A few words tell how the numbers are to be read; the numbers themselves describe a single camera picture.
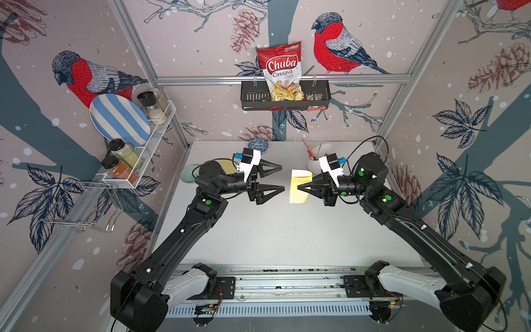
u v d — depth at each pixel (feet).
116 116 2.32
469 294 1.21
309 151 3.39
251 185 1.81
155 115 2.73
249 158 1.65
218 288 2.38
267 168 2.02
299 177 1.78
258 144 3.87
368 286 2.17
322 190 1.83
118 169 1.99
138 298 1.20
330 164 1.64
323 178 1.82
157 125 2.61
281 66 2.62
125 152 2.11
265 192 1.81
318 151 3.40
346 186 1.79
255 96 3.10
